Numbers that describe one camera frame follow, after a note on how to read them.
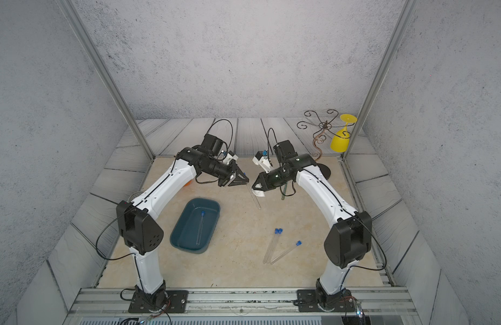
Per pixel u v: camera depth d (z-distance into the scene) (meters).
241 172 0.77
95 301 0.74
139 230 0.48
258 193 0.76
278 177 0.68
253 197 0.76
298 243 0.87
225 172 0.72
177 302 0.73
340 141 0.96
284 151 0.65
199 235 0.89
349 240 0.45
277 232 0.90
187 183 0.59
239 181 0.76
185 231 0.92
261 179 0.70
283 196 1.02
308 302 0.71
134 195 0.97
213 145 0.68
